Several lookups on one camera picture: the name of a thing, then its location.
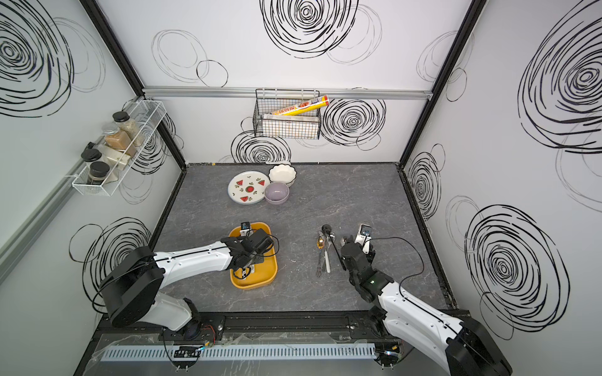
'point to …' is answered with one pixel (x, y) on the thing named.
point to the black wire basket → (304, 124)
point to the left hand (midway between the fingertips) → (256, 254)
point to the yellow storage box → (265, 273)
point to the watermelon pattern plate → (248, 187)
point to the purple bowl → (277, 193)
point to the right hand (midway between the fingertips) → (356, 239)
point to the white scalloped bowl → (282, 173)
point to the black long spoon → (327, 230)
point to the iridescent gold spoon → (320, 244)
